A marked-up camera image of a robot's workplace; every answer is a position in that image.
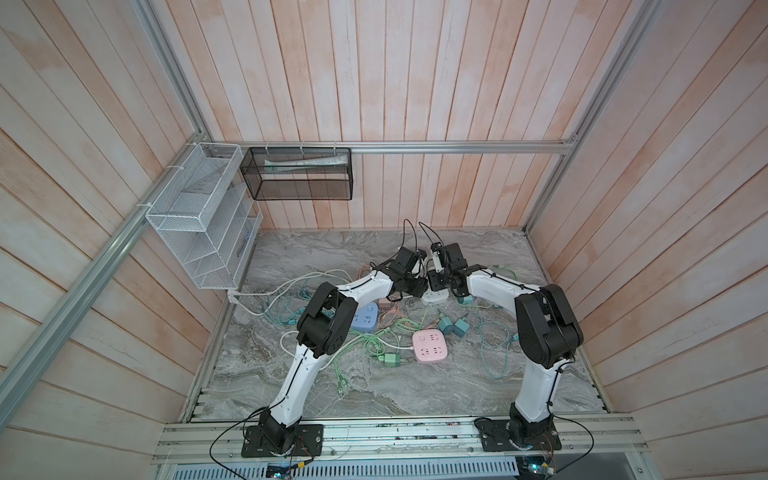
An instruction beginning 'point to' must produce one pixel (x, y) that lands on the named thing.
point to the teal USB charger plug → (461, 327)
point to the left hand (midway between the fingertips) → (420, 289)
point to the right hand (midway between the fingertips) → (436, 274)
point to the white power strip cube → (435, 296)
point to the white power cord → (256, 301)
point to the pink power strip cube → (429, 345)
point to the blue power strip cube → (365, 318)
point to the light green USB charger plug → (392, 359)
